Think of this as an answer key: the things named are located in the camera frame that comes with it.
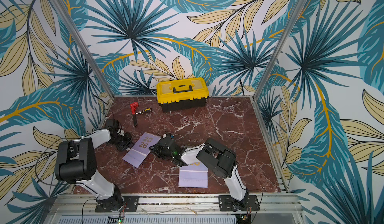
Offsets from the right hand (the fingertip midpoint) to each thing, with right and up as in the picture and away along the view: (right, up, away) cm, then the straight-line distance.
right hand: (147, 148), depth 85 cm
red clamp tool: (-19, +25, +27) cm, 42 cm away
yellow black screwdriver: (-7, +22, +24) cm, 33 cm away
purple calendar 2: (+27, -13, -6) cm, 30 cm away
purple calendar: (-5, -1, +3) cm, 5 cm away
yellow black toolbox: (+19, +32, +15) cm, 40 cm away
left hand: (-10, 0, +7) cm, 12 cm away
